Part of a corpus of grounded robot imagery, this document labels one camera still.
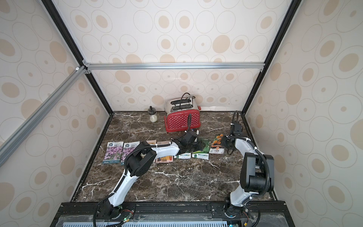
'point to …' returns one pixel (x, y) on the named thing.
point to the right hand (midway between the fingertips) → (231, 143)
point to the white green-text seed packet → (202, 154)
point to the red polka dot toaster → (181, 114)
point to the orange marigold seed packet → (151, 142)
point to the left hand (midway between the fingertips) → (207, 145)
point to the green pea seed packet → (186, 155)
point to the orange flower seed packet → (216, 147)
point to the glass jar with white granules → (152, 112)
